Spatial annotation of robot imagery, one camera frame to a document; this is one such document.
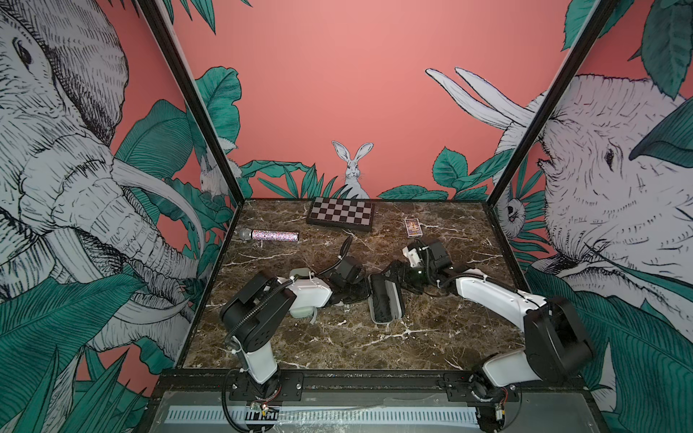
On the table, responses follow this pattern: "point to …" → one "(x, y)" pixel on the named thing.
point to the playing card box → (413, 227)
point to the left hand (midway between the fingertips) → (376, 288)
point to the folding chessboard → (341, 213)
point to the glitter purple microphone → (263, 234)
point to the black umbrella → (381, 299)
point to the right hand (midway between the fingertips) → (386, 276)
